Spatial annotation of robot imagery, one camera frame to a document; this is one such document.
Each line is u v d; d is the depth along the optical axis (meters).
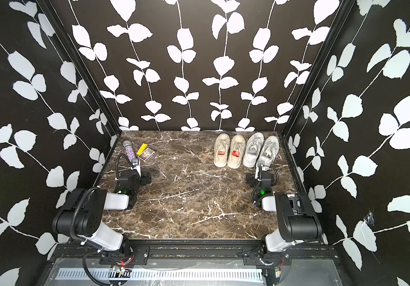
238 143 1.05
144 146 1.13
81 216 0.45
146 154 1.07
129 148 1.07
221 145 1.04
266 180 0.72
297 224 0.45
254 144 1.03
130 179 0.74
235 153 1.04
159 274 0.70
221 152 1.05
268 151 1.01
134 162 0.82
